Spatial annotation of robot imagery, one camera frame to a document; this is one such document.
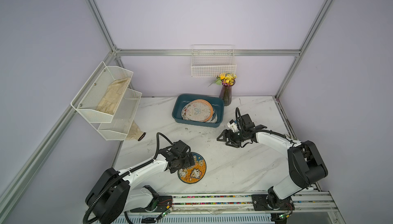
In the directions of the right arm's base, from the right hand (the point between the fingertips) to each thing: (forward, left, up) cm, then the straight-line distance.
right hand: (219, 142), depth 86 cm
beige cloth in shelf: (+17, +57, +22) cm, 64 cm away
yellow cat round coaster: (-14, +15, -9) cm, 22 cm away
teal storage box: (+38, +26, -3) cm, 46 cm away
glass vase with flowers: (+37, -7, +15) cm, 41 cm away
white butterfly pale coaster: (+27, +12, -5) cm, 30 cm away
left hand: (-11, +19, -7) cm, 22 cm away
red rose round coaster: (+27, +21, -5) cm, 35 cm away
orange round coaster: (+33, +4, -5) cm, 34 cm away
